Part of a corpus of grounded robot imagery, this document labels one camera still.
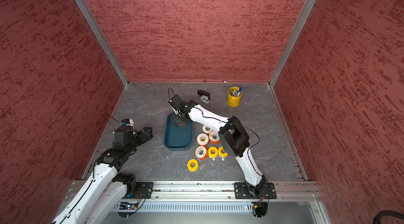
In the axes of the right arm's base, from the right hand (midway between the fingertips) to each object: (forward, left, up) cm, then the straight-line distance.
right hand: (181, 120), depth 91 cm
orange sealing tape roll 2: (-11, -12, -4) cm, 17 cm away
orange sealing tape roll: (-3, -15, -6) cm, 17 cm away
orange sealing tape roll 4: (-18, -12, -5) cm, 22 cm away
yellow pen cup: (+12, -33, +9) cm, 36 cm away
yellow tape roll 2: (-18, -23, -7) cm, 30 cm away
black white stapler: (+22, -14, -5) cm, 27 cm away
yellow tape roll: (-17, -18, -6) cm, 26 cm away
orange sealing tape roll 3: (-9, -19, -5) cm, 22 cm away
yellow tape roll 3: (-23, -7, -7) cm, 25 cm away
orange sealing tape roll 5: (-6, -2, +6) cm, 9 cm away
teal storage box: (-7, +3, -8) cm, 11 cm away
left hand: (-10, +18, +3) cm, 21 cm away
